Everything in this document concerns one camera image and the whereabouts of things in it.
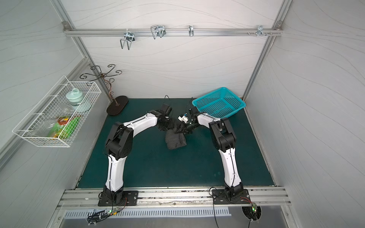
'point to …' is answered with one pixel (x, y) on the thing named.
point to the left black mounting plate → (130, 198)
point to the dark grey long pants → (174, 140)
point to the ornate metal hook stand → (122, 101)
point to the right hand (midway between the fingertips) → (176, 133)
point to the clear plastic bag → (49, 128)
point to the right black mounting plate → (228, 196)
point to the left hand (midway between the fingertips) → (173, 128)
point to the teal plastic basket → (219, 103)
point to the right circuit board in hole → (254, 207)
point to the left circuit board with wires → (98, 215)
